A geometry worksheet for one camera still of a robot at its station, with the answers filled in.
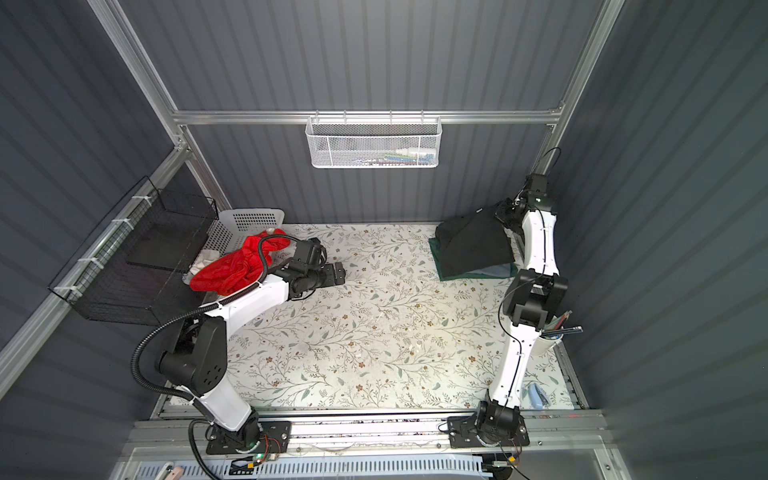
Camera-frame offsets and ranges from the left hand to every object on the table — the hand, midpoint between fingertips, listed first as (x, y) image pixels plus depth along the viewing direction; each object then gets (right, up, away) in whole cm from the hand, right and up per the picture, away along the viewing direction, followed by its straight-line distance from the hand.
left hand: (333, 273), depth 93 cm
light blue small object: (+57, -32, -16) cm, 67 cm away
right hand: (+55, +19, +3) cm, 58 cm away
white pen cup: (+61, -18, -13) cm, 65 cm away
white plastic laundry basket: (-43, +17, +22) cm, 51 cm away
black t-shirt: (+46, +10, +5) cm, 47 cm away
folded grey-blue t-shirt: (+56, 0, +9) cm, 57 cm away
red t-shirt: (-33, 0, +2) cm, 33 cm away
